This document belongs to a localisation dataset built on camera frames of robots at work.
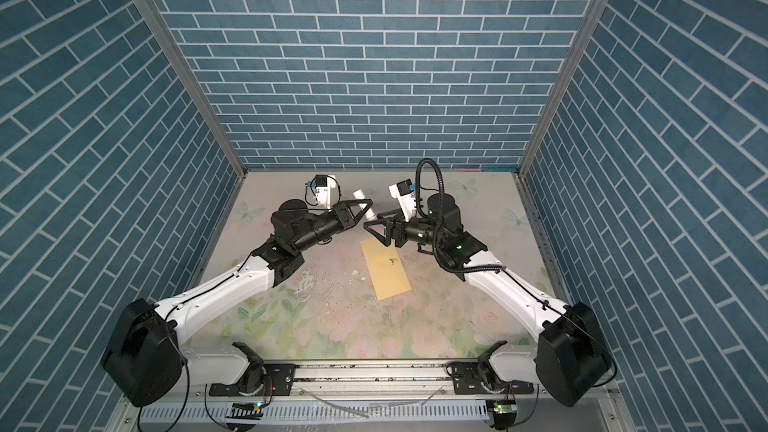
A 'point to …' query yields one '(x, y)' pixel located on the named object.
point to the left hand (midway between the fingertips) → (372, 206)
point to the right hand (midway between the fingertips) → (370, 219)
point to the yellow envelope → (385, 267)
